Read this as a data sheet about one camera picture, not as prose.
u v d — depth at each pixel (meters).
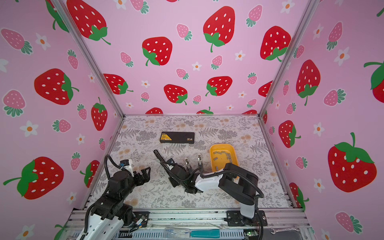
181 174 0.67
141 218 0.72
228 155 0.98
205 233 0.70
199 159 0.93
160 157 0.95
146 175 0.72
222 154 0.98
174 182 0.76
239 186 0.46
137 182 0.70
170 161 0.75
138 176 0.70
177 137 1.04
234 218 0.73
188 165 0.91
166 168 0.94
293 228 0.71
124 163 0.69
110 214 0.54
